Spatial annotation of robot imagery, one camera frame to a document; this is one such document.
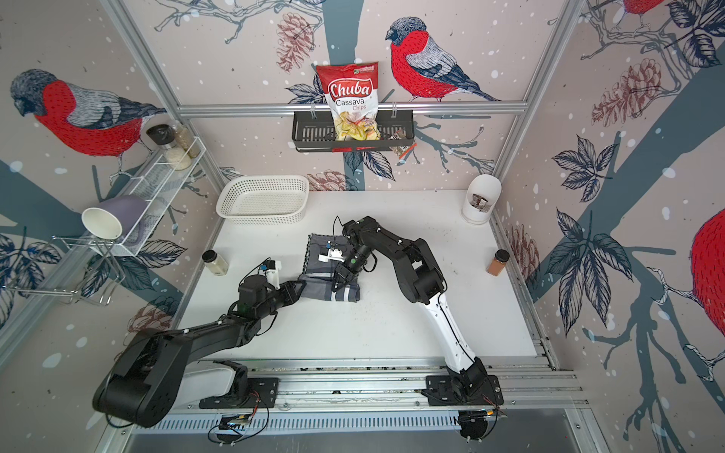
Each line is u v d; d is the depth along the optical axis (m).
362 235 0.76
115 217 0.61
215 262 0.92
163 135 0.78
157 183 0.86
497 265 0.92
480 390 0.64
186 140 0.86
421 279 0.61
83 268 0.61
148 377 0.42
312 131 0.95
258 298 0.70
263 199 1.22
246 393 0.71
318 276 0.95
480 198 1.06
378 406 0.73
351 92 0.81
